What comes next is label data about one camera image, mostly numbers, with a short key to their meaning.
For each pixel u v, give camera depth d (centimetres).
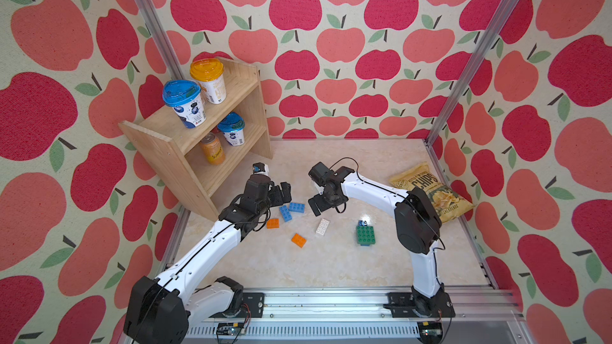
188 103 59
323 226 90
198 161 84
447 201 91
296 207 96
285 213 93
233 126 84
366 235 86
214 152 80
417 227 51
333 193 69
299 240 88
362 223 91
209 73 65
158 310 39
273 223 91
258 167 72
